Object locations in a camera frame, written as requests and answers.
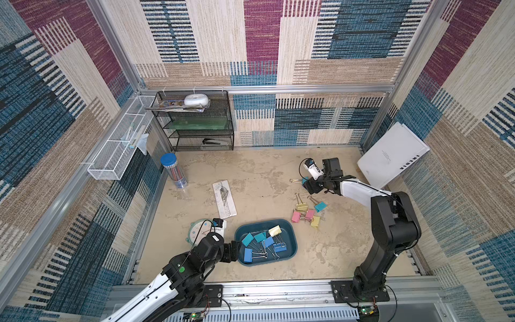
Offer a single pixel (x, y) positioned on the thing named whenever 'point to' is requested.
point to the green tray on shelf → (186, 123)
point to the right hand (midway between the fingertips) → (311, 176)
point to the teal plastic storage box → (288, 235)
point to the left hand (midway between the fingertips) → (234, 242)
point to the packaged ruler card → (226, 205)
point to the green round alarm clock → (198, 229)
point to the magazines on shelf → (178, 106)
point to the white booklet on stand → (397, 149)
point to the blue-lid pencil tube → (174, 170)
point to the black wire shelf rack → (198, 140)
